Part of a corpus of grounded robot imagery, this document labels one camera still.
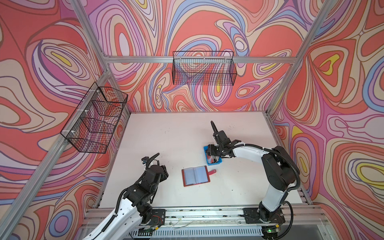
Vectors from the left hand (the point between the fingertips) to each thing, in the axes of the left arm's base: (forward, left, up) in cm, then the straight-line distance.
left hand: (165, 167), depth 81 cm
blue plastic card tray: (+14, -23, -4) cm, 28 cm away
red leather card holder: (-1, -17, -8) cm, 19 cm away
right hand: (+12, -27, -7) cm, 31 cm away
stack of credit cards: (+7, -27, -4) cm, 28 cm away
